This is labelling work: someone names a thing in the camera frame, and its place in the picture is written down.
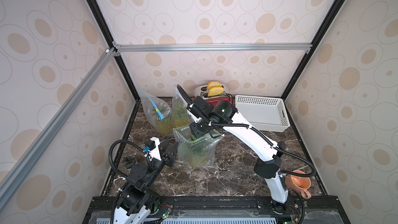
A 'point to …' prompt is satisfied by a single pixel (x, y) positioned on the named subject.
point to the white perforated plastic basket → (266, 114)
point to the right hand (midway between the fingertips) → (192, 135)
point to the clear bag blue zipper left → (157, 110)
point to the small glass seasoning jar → (129, 162)
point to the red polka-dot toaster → (201, 90)
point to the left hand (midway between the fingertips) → (177, 142)
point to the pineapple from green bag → (198, 154)
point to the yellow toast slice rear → (213, 83)
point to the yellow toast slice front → (215, 90)
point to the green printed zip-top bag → (183, 136)
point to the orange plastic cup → (300, 184)
